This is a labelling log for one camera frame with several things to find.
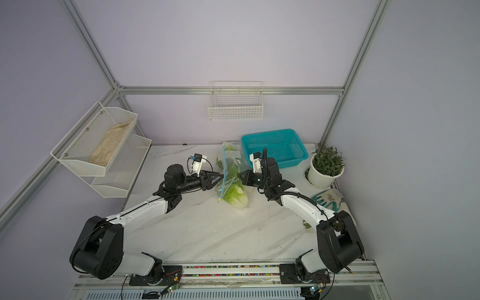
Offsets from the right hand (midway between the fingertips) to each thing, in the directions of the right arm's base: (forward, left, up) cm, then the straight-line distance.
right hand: (239, 177), depth 83 cm
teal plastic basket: (+37, -27, -17) cm, 49 cm away
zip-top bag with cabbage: (+18, +6, -9) cm, 21 cm away
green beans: (-16, -31, -18) cm, 39 cm away
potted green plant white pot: (+8, -43, -2) cm, 43 cm away
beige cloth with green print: (-3, -48, -18) cm, 52 cm away
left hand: (-2, +8, +2) cm, 9 cm away
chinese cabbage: (-5, +2, -5) cm, 7 cm away
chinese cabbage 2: (+3, +3, +1) cm, 5 cm away
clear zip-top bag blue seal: (-4, +9, -1) cm, 10 cm away
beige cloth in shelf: (+4, +56, +13) cm, 58 cm away
